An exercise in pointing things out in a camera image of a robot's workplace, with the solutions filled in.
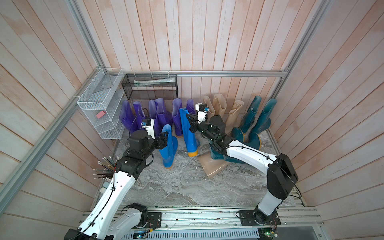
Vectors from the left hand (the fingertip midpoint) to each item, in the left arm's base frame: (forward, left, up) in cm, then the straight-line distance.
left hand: (162, 135), depth 74 cm
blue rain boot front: (+1, -15, -9) cm, 18 cm away
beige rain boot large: (+31, -25, -4) cm, 40 cm away
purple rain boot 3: (+16, +7, -2) cm, 18 cm away
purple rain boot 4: (+17, +2, -5) cm, 18 cm away
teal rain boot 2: (+17, -60, -8) cm, 63 cm away
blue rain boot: (-7, -3, -6) cm, 10 cm away
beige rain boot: (+25, -32, -1) cm, 41 cm away
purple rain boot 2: (+19, +17, -4) cm, 26 cm away
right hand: (+9, -12, +6) cm, 16 cm away
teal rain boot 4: (-4, -29, -13) cm, 32 cm away
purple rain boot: (+18, +25, -5) cm, 31 cm away
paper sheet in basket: (+35, +17, +8) cm, 39 cm away
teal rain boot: (+20, -52, -9) cm, 56 cm away
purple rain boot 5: (+28, -6, -4) cm, 29 cm away
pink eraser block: (+14, +37, +1) cm, 39 cm away
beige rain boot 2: (+19, -42, -7) cm, 46 cm away
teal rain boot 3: (+17, -47, -21) cm, 54 cm away
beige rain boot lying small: (-6, -26, -22) cm, 35 cm away
